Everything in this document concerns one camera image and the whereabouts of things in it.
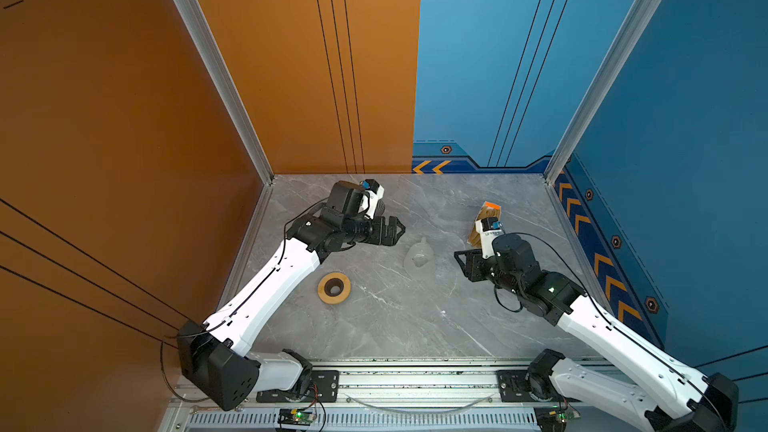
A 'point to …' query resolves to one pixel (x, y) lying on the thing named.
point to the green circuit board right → (569, 414)
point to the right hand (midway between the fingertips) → (459, 254)
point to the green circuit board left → (295, 417)
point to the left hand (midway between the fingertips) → (391, 224)
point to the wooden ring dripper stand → (334, 288)
